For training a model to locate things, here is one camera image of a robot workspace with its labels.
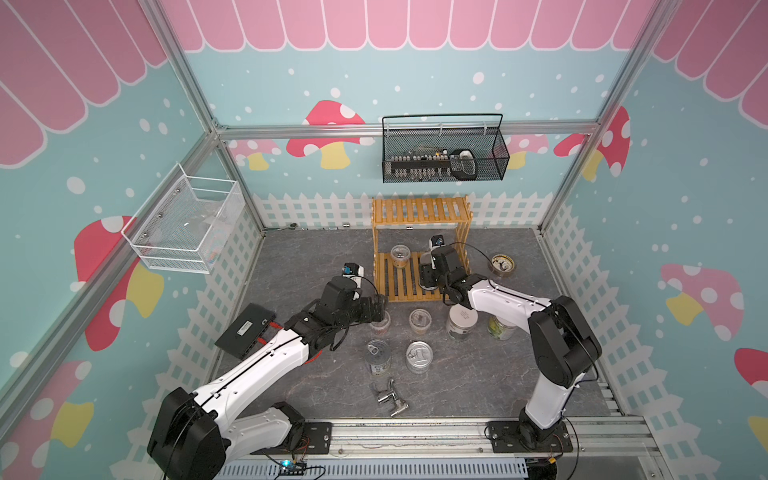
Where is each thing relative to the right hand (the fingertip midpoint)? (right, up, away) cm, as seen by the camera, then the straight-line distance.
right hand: (429, 264), depth 95 cm
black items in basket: (-2, +31, -4) cm, 31 cm away
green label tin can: (-16, -25, -14) cm, 33 cm away
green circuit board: (-36, -49, -22) cm, 65 cm away
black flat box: (-57, -20, -4) cm, 60 cm away
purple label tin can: (-4, -25, -13) cm, 28 cm away
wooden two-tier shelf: (-7, +14, +26) cm, 30 cm away
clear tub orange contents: (-3, -16, -5) cm, 17 cm away
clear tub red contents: (-15, -18, -7) cm, 25 cm away
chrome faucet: (-10, -36, -17) cm, 41 cm away
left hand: (-17, -10, -14) cm, 24 cm away
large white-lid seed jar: (+8, -16, -10) cm, 21 cm away
